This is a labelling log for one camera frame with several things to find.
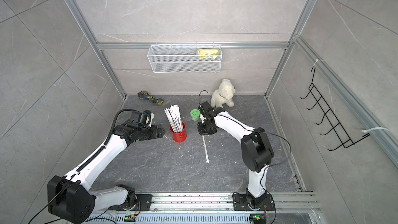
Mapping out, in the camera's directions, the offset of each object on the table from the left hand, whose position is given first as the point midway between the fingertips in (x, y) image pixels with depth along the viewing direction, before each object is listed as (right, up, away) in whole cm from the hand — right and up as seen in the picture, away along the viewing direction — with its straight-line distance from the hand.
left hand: (160, 129), depth 82 cm
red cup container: (+9, -5, +8) cm, 13 cm away
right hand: (+23, -3, +7) cm, 24 cm away
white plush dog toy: (+37, +20, +17) cm, 46 cm away
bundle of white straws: (+6, +7, +6) cm, 11 cm away
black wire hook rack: (+79, +3, -21) cm, 82 cm away
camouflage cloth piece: (-21, +22, +33) cm, 44 cm away
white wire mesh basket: (+13, +45, +18) cm, 50 cm away
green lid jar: (+18, +7, +19) cm, 27 cm away
